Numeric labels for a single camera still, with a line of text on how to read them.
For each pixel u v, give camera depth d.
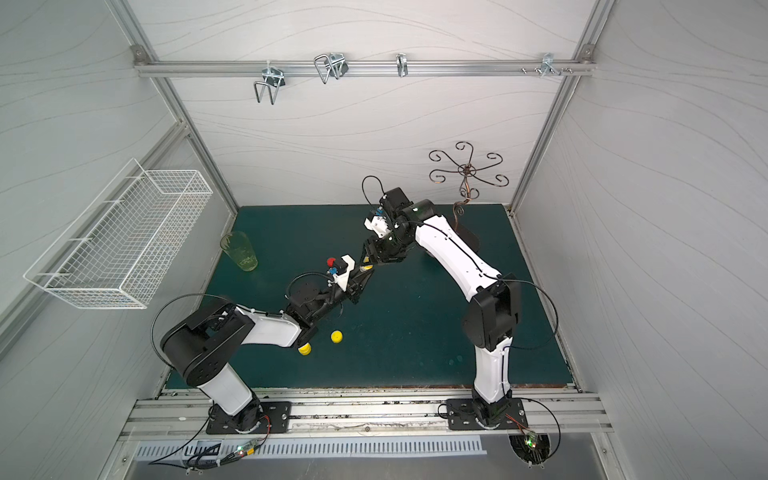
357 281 0.75
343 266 0.69
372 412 0.75
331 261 1.05
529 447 0.72
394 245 0.69
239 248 0.96
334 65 0.77
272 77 0.78
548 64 0.76
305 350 0.83
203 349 0.47
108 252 0.66
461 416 0.73
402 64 0.78
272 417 0.73
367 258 0.76
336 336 0.86
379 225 0.76
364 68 0.78
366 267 0.77
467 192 0.94
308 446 0.70
